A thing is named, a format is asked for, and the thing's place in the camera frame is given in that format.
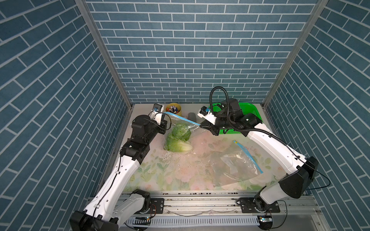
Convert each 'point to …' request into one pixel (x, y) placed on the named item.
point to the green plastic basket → (244, 108)
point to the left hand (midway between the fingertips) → (167, 114)
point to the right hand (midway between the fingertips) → (204, 123)
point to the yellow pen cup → (174, 108)
